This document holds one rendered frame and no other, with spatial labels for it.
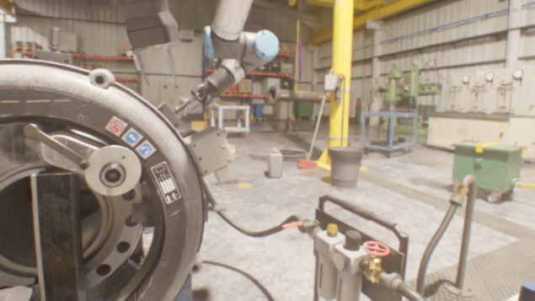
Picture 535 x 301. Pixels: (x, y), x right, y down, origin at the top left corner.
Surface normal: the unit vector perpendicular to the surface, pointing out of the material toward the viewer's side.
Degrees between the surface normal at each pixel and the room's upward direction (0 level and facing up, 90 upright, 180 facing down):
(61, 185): 90
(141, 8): 122
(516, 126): 90
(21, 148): 90
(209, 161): 90
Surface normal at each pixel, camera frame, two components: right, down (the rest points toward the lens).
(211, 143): 0.47, 0.10
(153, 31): -0.10, 0.49
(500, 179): -0.85, 0.04
